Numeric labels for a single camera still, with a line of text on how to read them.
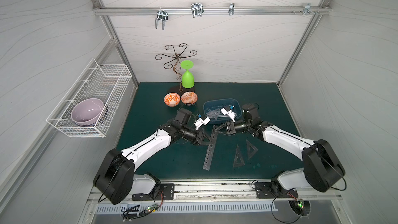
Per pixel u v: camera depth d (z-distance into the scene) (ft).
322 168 1.41
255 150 2.89
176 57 3.05
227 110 2.46
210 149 2.31
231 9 2.53
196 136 2.21
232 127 2.27
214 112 3.31
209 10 2.53
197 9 2.50
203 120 2.40
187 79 2.98
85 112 1.99
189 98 3.63
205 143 2.34
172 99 3.57
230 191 2.46
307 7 2.51
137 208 2.35
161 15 2.57
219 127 2.40
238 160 2.76
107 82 2.57
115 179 1.33
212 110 3.43
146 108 3.49
